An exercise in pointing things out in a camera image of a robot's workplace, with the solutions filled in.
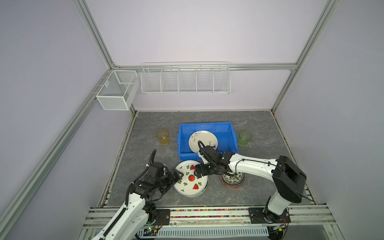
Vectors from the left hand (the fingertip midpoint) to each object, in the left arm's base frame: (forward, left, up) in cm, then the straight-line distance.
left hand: (179, 181), depth 80 cm
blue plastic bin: (+35, -32, -5) cm, 48 cm away
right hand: (+4, -11, -1) cm, 12 cm away
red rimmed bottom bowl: (-5, -28, +1) cm, 28 cm away
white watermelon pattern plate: (-1, -5, -5) cm, 7 cm away
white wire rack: (+59, -6, +24) cm, 64 cm away
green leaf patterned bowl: (-2, -30, +2) cm, 30 cm away
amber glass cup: (+36, +12, -7) cm, 39 cm away
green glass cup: (+28, -44, -4) cm, 52 cm away
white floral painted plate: (+29, -18, -4) cm, 35 cm away
